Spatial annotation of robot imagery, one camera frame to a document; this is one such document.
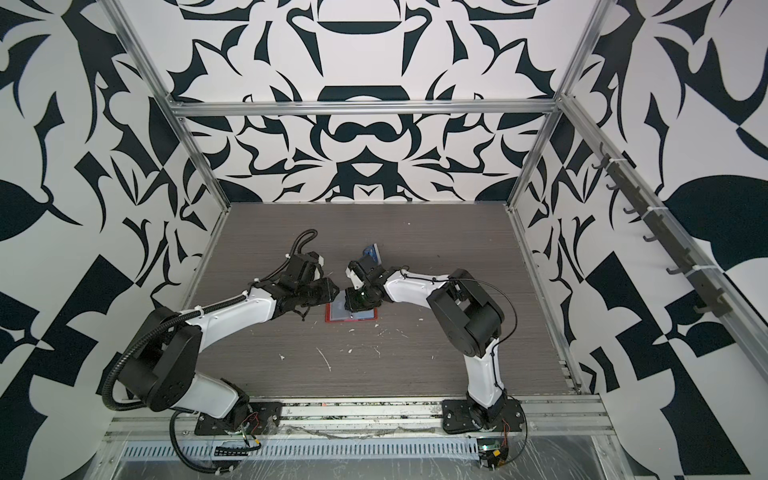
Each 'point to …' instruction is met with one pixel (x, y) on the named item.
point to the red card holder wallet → (336, 311)
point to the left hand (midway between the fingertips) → (339, 285)
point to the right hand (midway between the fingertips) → (348, 303)
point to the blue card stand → (371, 252)
